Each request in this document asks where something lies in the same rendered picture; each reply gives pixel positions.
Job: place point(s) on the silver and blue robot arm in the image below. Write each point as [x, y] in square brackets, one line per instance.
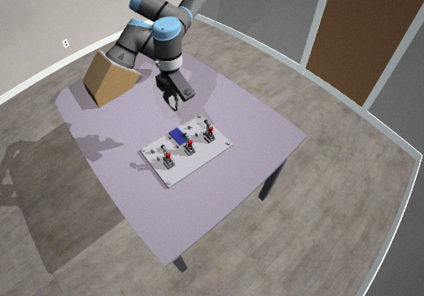
[166, 34]

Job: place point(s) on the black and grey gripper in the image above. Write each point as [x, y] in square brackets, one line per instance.
[165, 86]

